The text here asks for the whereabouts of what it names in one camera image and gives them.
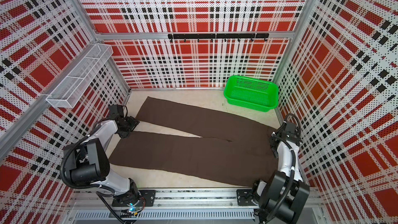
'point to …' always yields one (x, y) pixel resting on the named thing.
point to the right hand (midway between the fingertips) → (275, 144)
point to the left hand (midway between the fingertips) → (138, 125)
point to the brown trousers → (192, 140)
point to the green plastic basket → (252, 93)
